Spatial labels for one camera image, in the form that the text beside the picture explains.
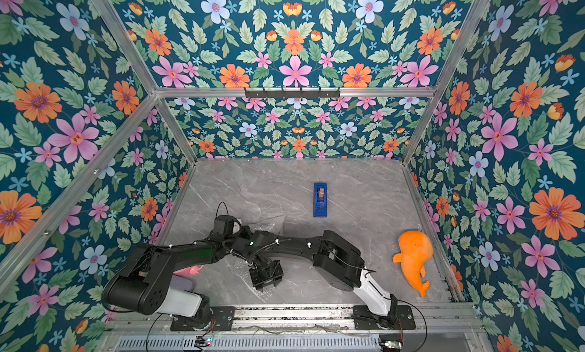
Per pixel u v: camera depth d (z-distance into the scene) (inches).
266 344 30.2
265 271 26.8
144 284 17.3
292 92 36.4
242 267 33.1
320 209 37.4
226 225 29.0
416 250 31.8
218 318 29.0
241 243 26.6
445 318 29.5
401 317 28.8
